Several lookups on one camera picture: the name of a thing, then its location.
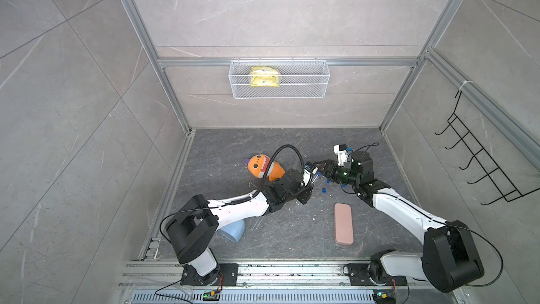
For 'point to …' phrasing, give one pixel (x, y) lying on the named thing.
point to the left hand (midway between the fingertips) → (314, 181)
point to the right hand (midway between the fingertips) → (316, 166)
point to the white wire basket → (299, 79)
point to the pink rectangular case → (343, 229)
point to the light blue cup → (234, 230)
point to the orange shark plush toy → (258, 165)
